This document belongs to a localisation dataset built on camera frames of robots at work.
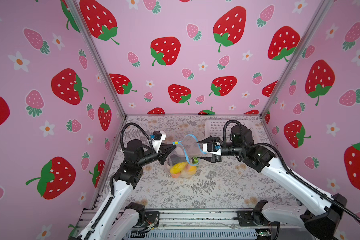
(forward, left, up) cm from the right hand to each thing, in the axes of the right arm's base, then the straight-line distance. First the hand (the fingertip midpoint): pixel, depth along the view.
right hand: (197, 145), depth 65 cm
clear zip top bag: (-6, +5, -3) cm, 8 cm away
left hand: (+1, +11, -3) cm, 11 cm away
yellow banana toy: (-1, +11, -22) cm, 25 cm away
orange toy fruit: (-3, +12, -27) cm, 30 cm away
